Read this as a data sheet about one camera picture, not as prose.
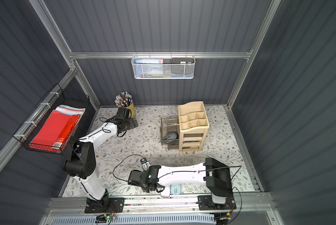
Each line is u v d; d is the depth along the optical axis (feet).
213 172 1.60
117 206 2.41
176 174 1.56
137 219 2.32
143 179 1.81
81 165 1.58
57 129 2.33
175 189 2.49
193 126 2.55
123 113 2.47
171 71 2.93
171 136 2.90
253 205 2.42
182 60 2.86
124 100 3.24
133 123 2.84
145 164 2.23
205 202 2.42
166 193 2.53
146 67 2.97
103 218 2.29
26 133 2.00
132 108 3.33
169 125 3.34
